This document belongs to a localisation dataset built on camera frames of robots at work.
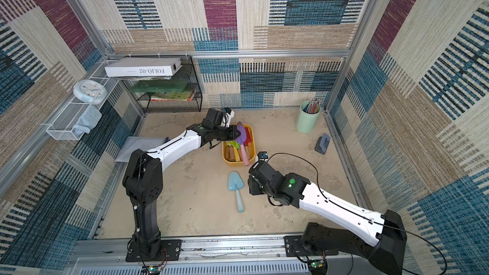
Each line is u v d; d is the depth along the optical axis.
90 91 0.75
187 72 0.94
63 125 0.69
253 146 0.97
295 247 0.73
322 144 0.99
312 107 1.00
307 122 1.04
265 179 0.55
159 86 0.93
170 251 0.73
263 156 0.68
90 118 0.69
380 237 0.40
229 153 0.97
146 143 1.06
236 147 0.99
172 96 1.00
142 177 0.51
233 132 0.81
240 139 0.91
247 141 0.94
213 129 0.73
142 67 0.79
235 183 0.90
